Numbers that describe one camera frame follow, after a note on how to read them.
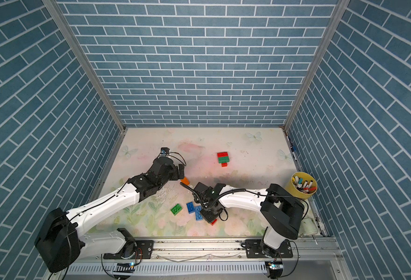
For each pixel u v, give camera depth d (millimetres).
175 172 740
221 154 1034
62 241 393
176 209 845
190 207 856
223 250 753
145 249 741
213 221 806
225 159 999
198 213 839
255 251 735
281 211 445
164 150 721
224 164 1014
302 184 841
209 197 617
